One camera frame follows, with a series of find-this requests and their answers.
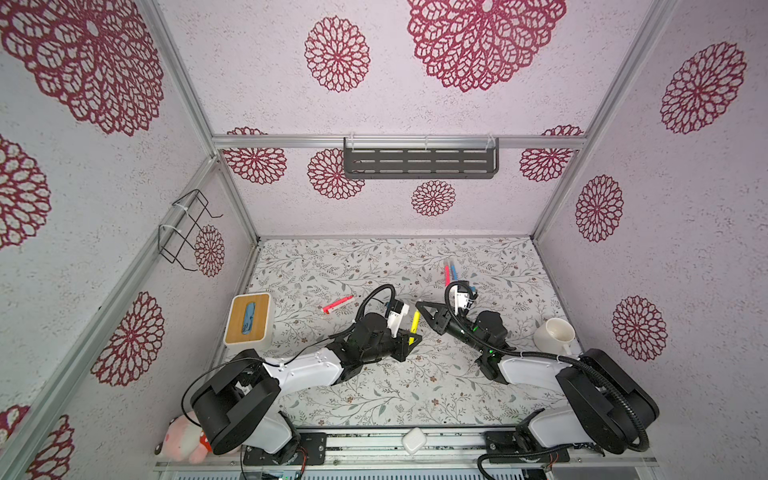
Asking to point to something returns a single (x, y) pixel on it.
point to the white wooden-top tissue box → (263, 330)
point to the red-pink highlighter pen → (447, 277)
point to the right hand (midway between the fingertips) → (417, 303)
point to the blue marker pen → (453, 272)
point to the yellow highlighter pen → (415, 325)
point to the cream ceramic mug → (554, 336)
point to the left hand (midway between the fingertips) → (417, 340)
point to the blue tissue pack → (248, 318)
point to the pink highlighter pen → (331, 306)
